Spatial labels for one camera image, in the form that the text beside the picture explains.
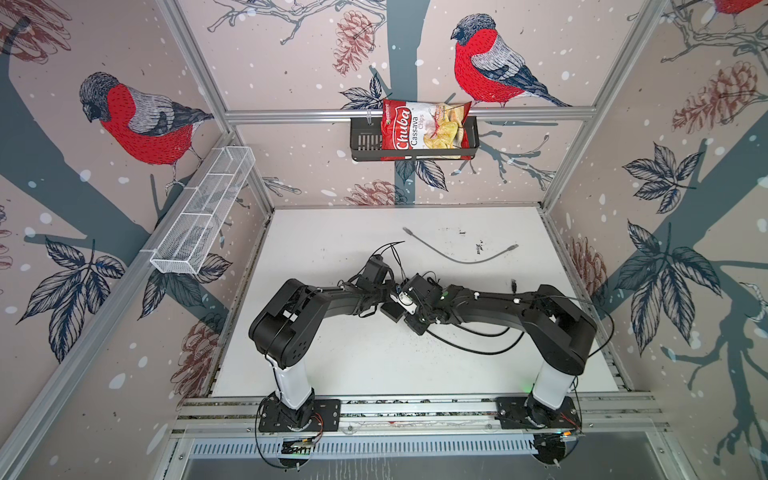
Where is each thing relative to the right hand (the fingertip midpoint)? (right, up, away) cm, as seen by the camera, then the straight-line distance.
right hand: (406, 323), depth 89 cm
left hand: (-3, +8, +5) cm, 10 cm away
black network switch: (-4, +5, -4) cm, 8 cm away
